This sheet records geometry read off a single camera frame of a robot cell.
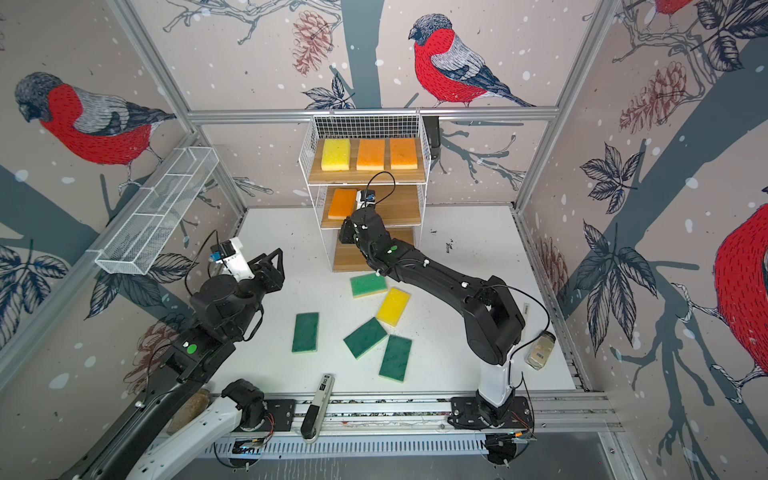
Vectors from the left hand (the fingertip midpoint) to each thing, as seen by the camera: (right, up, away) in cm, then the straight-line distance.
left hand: (272, 252), depth 66 cm
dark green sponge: (+2, -25, +20) cm, 32 cm away
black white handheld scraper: (+9, -39, +4) cm, 40 cm away
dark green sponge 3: (+28, -32, +15) cm, 45 cm away
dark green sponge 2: (+19, -26, +19) cm, 38 cm away
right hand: (+12, +7, +16) cm, 21 cm away
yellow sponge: (+28, -20, +28) cm, 44 cm away
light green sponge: (+19, -13, +30) cm, 38 cm away
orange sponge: (+13, +13, +21) cm, 28 cm away
